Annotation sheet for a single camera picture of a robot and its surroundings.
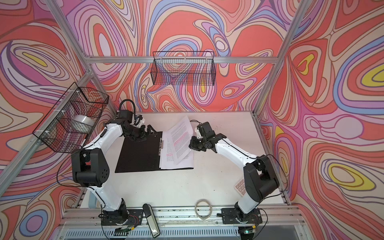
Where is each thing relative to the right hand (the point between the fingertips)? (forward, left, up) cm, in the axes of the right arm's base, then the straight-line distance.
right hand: (190, 148), depth 86 cm
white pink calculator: (-19, -27, -11) cm, 35 cm away
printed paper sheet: (+13, +7, -5) cm, 16 cm away
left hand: (+10, +23, +3) cm, 25 cm away
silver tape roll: (+7, +53, +20) cm, 57 cm away
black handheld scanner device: (-34, +19, -7) cm, 40 cm away
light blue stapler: (-25, +51, -7) cm, 57 cm away
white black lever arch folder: (+3, +33, -11) cm, 35 cm away
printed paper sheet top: (-1, +14, -11) cm, 18 cm away
